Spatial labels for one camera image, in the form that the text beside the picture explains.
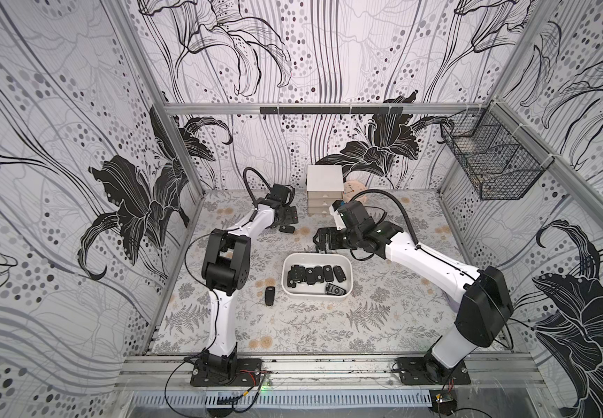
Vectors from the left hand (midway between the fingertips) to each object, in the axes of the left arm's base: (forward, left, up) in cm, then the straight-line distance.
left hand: (282, 220), depth 102 cm
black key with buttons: (-21, -18, -3) cm, 28 cm away
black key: (-23, -6, -3) cm, 23 cm away
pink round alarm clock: (+23, -30, -3) cm, 38 cm away
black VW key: (-2, -3, -4) cm, 5 cm away
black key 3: (-21, -22, -3) cm, 31 cm away
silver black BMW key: (-27, -20, -3) cm, 34 cm away
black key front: (-22, -12, -3) cm, 26 cm away
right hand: (-15, -17, +12) cm, 26 cm away
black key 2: (-22, -9, -3) cm, 24 cm away
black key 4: (-30, +2, -4) cm, 30 cm away
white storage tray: (-22, -14, -3) cm, 26 cm away
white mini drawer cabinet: (+11, -17, +9) cm, 22 cm away
